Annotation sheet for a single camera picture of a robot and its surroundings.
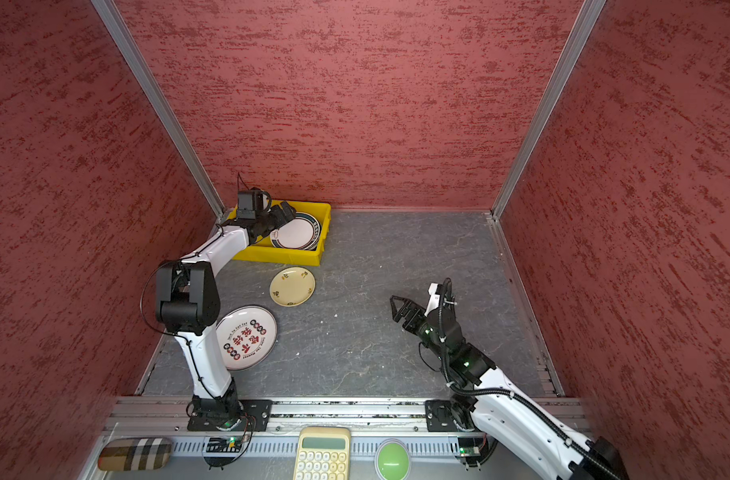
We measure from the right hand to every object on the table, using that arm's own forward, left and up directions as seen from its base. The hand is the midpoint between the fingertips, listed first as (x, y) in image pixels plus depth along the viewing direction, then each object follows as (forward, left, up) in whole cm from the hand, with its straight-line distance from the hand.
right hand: (396, 310), depth 79 cm
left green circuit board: (-28, +44, -14) cm, 54 cm away
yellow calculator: (-30, +19, -11) cm, 37 cm away
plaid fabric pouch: (-29, +62, -9) cm, 69 cm away
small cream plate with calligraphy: (+16, +34, -13) cm, 40 cm away
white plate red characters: (0, +44, -12) cm, 46 cm away
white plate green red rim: (+35, +31, -6) cm, 47 cm away
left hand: (+34, +35, +2) cm, 49 cm away
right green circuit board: (-31, -16, -14) cm, 37 cm away
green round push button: (-32, +3, -11) cm, 34 cm away
